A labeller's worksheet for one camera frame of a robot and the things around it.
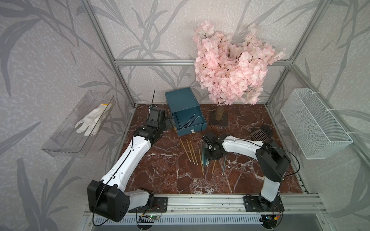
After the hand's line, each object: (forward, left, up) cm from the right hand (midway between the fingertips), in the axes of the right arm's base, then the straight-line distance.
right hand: (208, 157), depth 90 cm
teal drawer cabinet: (+31, +17, +21) cm, 41 cm away
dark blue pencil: (+18, +9, +15) cm, 25 cm away
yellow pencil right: (-6, -3, 0) cm, 7 cm away
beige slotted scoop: (+14, -35, +3) cm, 38 cm away
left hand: (+12, +23, +23) cm, 35 cm away
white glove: (+3, +54, +35) cm, 64 cm away
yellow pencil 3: (-4, +7, -1) cm, 8 cm away
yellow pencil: (+5, +15, 0) cm, 16 cm away
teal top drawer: (+17, +11, +16) cm, 26 cm away
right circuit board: (-32, -30, -5) cm, 44 cm away
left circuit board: (-31, +32, -3) cm, 45 cm away
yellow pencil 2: (+9, +13, -1) cm, 15 cm away
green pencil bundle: (-2, +2, 0) cm, 3 cm away
